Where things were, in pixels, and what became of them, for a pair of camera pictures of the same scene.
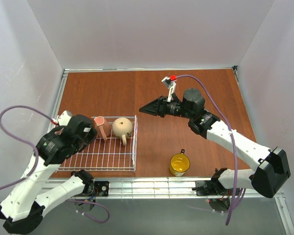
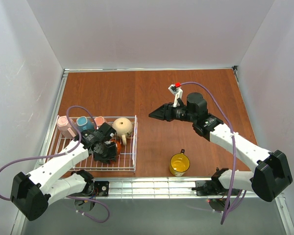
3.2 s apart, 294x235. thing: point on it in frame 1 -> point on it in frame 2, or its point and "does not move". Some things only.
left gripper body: [92, 133] -> [104, 152]
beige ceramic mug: [121, 127] does not move
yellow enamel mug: [179, 163] does not move
